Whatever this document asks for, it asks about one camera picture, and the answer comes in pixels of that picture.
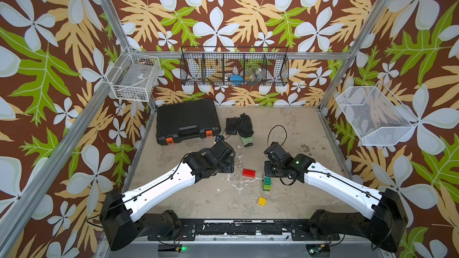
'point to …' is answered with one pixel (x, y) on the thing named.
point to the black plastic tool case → (186, 120)
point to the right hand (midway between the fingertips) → (264, 168)
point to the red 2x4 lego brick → (249, 173)
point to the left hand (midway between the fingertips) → (229, 161)
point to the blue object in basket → (236, 79)
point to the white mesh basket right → (378, 116)
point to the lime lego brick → (267, 187)
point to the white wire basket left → (132, 76)
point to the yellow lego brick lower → (262, 201)
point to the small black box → (232, 124)
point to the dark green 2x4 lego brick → (268, 181)
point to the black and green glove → (245, 130)
